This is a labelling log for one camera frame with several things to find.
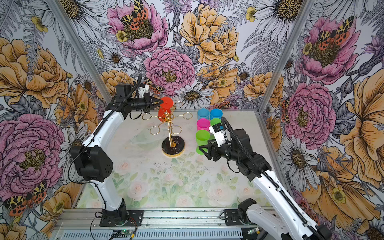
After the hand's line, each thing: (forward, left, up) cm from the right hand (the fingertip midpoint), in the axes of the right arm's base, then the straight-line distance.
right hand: (204, 150), depth 69 cm
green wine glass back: (+17, 0, -13) cm, 21 cm away
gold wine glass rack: (+19, +19, -25) cm, 37 cm away
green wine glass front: (+29, -9, -13) cm, 32 cm away
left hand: (+25, +21, +6) cm, 33 cm away
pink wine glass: (+26, -1, -13) cm, 29 cm away
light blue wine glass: (+38, -2, -14) cm, 40 cm away
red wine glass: (+23, +20, +2) cm, 31 cm away
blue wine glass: (+34, -10, -12) cm, 38 cm away
